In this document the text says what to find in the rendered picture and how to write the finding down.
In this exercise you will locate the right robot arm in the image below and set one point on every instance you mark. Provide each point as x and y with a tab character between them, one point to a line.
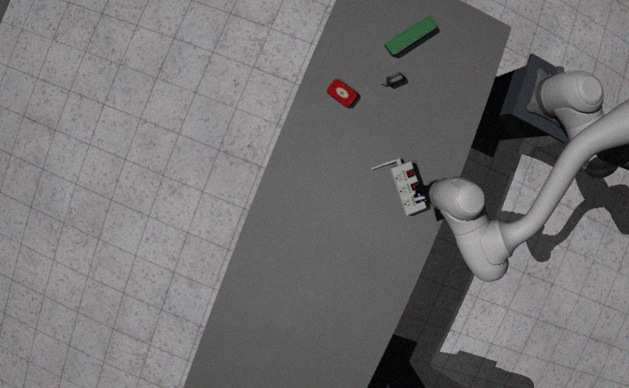
566	99

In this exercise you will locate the green rectangular block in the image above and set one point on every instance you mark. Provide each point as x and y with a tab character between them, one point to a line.
410	35

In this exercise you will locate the white power strip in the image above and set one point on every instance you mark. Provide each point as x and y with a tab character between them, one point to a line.
404	179

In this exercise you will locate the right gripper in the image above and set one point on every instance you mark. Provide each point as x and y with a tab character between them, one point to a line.
425	196

